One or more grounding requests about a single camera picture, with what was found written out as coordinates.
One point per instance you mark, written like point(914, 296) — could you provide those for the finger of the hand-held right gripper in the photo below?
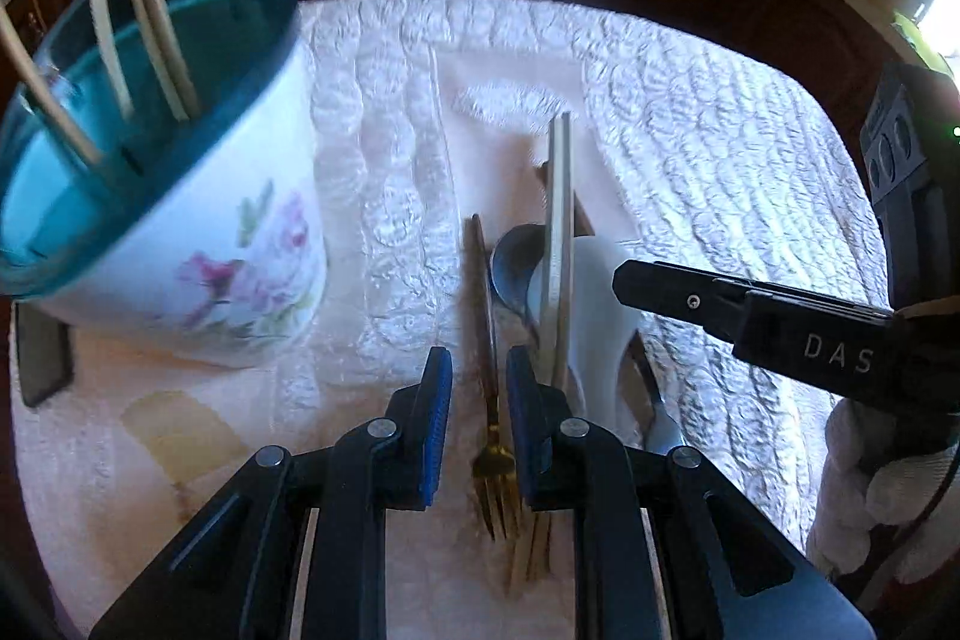
point(787, 332)

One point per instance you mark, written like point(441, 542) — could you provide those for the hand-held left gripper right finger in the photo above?
point(520, 430)

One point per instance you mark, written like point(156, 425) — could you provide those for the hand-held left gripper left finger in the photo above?
point(439, 430)

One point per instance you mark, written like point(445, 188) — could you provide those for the white spoon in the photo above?
point(600, 310)

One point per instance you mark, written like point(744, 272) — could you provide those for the floral utensil holder teal rim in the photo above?
point(225, 197)

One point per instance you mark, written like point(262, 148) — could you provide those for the person's right hand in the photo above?
point(855, 497)

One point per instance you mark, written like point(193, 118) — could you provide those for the black smartphone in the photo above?
point(41, 362)

